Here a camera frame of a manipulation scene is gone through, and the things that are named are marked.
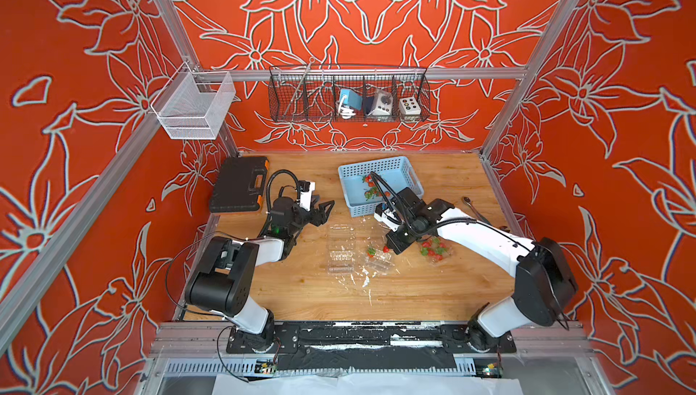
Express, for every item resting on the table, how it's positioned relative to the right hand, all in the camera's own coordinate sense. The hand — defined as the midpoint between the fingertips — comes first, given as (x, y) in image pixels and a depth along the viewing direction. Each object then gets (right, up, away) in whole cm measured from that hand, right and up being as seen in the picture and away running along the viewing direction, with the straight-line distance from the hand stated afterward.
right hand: (383, 245), depth 82 cm
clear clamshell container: (+22, -5, +5) cm, 23 cm away
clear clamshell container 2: (-13, -4, +8) cm, 16 cm away
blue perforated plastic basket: (-6, +14, +22) cm, 27 cm away
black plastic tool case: (-54, +18, +21) cm, 61 cm away
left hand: (-18, +14, +7) cm, 24 cm away
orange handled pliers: (+36, +11, +20) cm, 43 cm away
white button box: (+11, +45, +12) cm, 48 cm away
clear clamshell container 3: (0, -6, +7) cm, 9 cm away
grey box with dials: (+1, +46, +9) cm, 47 cm away
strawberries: (-3, -4, +6) cm, 8 cm away
